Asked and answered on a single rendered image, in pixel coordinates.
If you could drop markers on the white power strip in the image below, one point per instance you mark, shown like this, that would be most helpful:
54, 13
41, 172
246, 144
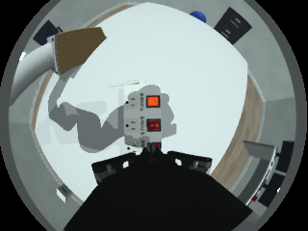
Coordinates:
142, 115

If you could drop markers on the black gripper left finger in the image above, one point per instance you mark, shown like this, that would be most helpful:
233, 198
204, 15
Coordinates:
111, 166

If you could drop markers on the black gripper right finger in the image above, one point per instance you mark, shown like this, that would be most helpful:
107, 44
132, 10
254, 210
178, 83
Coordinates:
189, 161

